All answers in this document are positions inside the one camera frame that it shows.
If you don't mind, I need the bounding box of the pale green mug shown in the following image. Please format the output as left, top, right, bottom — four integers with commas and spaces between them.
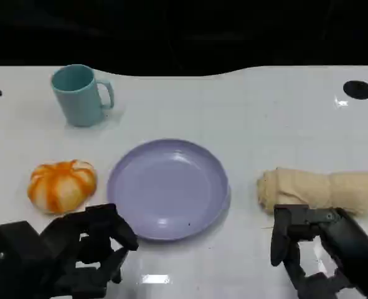
50, 64, 115, 128

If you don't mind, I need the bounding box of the lilac plate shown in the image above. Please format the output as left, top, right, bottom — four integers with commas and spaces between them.
106, 138, 231, 242

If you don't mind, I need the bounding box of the beige towel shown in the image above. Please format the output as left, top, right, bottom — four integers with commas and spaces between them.
257, 167, 368, 217

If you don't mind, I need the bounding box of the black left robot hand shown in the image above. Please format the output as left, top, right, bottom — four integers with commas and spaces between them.
39, 203, 139, 299

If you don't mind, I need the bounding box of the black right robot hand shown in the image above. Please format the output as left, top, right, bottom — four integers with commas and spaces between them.
270, 204, 368, 299

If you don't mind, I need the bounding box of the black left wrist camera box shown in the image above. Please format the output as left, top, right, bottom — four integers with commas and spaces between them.
0, 221, 60, 299

